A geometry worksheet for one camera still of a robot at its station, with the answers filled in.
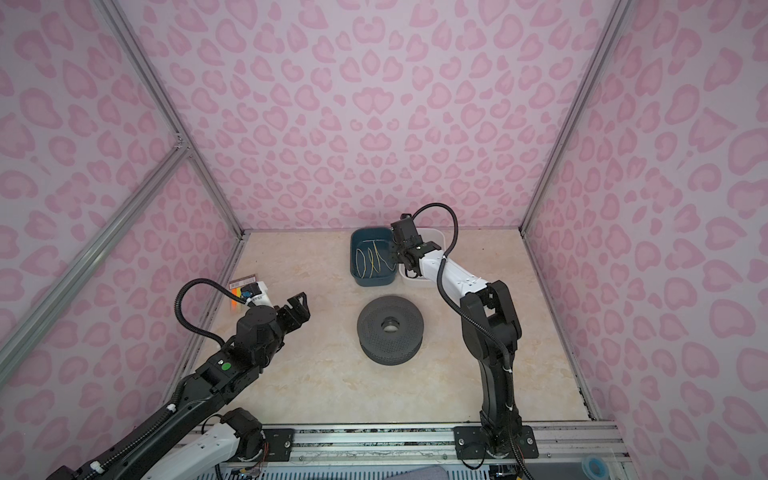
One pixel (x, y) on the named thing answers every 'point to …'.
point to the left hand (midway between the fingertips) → (296, 296)
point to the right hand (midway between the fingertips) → (399, 246)
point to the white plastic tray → (429, 234)
